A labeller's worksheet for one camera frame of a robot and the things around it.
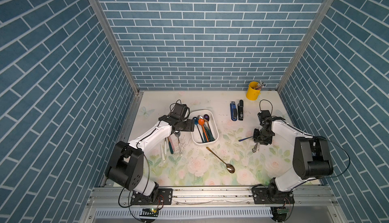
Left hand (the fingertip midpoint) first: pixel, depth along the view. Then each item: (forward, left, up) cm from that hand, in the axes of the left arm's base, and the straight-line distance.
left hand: (192, 125), depth 88 cm
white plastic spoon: (-13, +17, -10) cm, 24 cm away
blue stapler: (+18, -29, -9) cm, 35 cm away
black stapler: (+19, -34, -9) cm, 40 cm away
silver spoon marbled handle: (+12, -4, -8) cm, 15 cm away
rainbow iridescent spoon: (-3, -34, -10) cm, 35 cm away
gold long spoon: (-21, -21, -10) cm, 31 cm away
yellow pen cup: (+31, -43, -3) cm, 53 cm away
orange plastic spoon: (+9, -6, -9) cm, 14 cm away
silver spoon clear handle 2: (0, +10, -10) cm, 14 cm away
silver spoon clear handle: (-11, -37, -9) cm, 40 cm away
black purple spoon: (+12, -9, -8) cm, 17 cm away
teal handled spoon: (0, -12, -10) cm, 15 cm away
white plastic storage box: (+5, -13, -6) cm, 15 cm away
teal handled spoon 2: (+1, -10, -9) cm, 13 cm away
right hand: (-6, -40, -8) cm, 42 cm away
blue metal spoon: (+9, -2, -10) cm, 13 cm away
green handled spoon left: (-8, +14, -11) cm, 19 cm away
